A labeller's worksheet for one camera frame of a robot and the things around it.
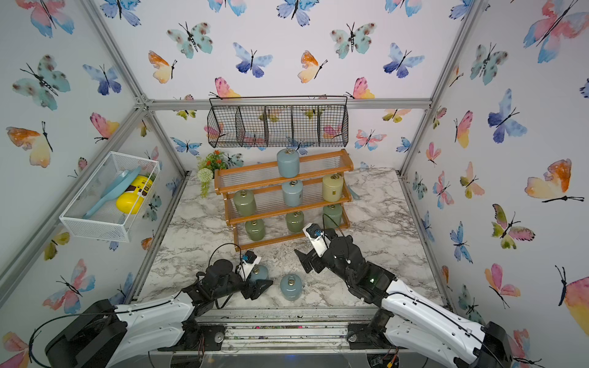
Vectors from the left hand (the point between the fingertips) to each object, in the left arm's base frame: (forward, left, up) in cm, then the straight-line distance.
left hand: (268, 274), depth 82 cm
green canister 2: (+17, +6, +3) cm, 18 cm away
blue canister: (-1, +2, +4) cm, 5 cm away
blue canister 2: (+26, -8, +29) cm, 40 cm away
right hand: (+5, -15, +17) cm, 23 cm away
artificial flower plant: (+47, +30, +10) cm, 57 cm away
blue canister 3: (-5, -8, +2) cm, 10 cm away
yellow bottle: (+14, +39, +27) cm, 49 cm away
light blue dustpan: (+25, +47, +25) cm, 59 cm away
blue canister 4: (+24, -9, +17) cm, 30 cm away
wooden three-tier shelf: (+26, +2, +8) cm, 27 cm away
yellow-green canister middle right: (+26, -24, +17) cm, 39 cm away
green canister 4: (+22, -25, +3) cm, 33 cm away
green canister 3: (+20, -9, +3) cm, 23 cm away
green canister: (+19, +7, +17) cm, 27 cm away
